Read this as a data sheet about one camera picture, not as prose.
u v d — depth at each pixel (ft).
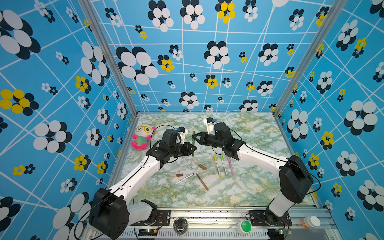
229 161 3.07
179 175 2.91
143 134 3.35
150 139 3.36
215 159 3.07
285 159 1.58
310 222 2.19
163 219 2.39
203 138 2.32
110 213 1.29
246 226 2.05
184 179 2.84
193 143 2.58
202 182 2.79
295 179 1.47
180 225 2.06
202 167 2.99
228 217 2.48
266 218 2.12
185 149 2.27
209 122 2.43
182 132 2.37
